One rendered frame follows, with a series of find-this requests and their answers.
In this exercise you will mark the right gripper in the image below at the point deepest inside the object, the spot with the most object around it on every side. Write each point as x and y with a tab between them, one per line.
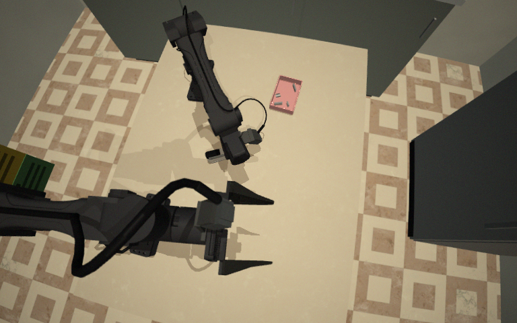
190	230

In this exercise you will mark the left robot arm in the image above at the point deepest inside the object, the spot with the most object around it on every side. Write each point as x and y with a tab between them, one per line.
223	119

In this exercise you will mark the pink shallow tray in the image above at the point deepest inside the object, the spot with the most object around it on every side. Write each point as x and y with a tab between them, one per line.
286	90

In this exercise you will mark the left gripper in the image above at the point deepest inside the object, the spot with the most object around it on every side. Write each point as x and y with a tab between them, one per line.
248	136

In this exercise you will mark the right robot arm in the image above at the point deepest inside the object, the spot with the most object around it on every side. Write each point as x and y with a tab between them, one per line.
21	214

